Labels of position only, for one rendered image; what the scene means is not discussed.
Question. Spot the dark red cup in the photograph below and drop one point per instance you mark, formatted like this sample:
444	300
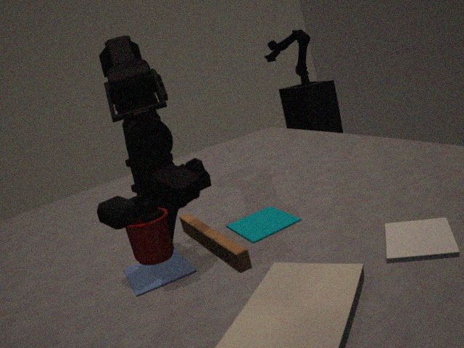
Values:
151	242

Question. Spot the beige flat rectangular slab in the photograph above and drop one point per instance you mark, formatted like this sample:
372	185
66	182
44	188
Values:
299	305

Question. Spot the brown rectangular bar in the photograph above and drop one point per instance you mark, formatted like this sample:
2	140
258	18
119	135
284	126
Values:
227	250

